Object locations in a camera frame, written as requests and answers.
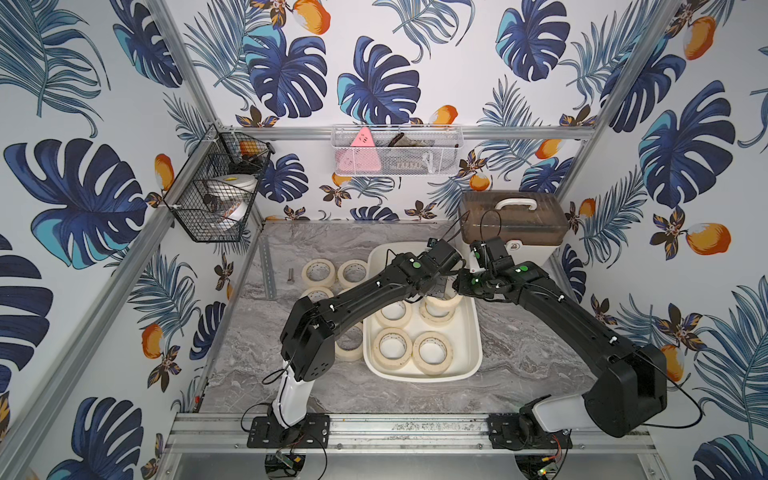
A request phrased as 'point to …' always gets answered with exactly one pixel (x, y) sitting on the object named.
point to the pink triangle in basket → (362, 156)
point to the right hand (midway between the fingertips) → (458, 282)
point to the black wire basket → (220, 151)
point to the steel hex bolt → (291, 280)
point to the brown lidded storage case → (534, 218)
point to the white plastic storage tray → (467, 352)
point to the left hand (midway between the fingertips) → (435, 279)
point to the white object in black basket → (227, 197)
